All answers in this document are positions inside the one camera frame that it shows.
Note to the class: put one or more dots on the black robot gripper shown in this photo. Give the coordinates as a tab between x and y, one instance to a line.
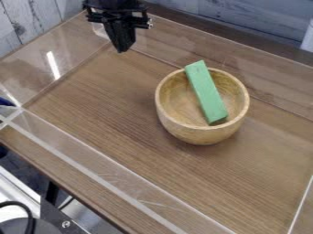
110	11

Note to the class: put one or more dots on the green rectangular block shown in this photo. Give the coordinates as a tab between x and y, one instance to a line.
206	92

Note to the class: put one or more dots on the light wooden bowl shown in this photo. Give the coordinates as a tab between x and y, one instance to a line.
180	112

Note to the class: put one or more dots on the blue object at left edge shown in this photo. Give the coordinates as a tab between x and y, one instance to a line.
4	102

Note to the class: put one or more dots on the clear acrylic tray walls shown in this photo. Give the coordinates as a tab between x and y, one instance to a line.
86	128

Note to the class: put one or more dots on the black table leg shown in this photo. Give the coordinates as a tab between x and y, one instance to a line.
53	193

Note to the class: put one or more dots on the black metal bracket with screw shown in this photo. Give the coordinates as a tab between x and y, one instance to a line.
57	222

